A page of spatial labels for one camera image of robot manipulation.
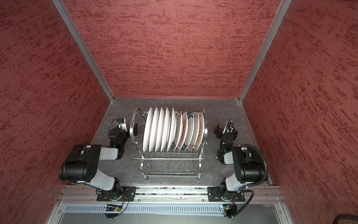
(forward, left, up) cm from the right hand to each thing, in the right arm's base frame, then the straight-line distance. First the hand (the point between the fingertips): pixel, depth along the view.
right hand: (224, 126), depth 92 cm
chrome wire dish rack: (-21, +32, -9) cm, 39 cm away
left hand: (+3, +65, 0) cm, 65 cm away
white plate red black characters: (-1, +24, -4) cm, 24 cm away
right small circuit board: (-45, +5, -9) cm, 46 cm away
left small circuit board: (-43, +67, -10) cm, 80 cm away
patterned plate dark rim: (0, +27, -6) cm, 28 cm away
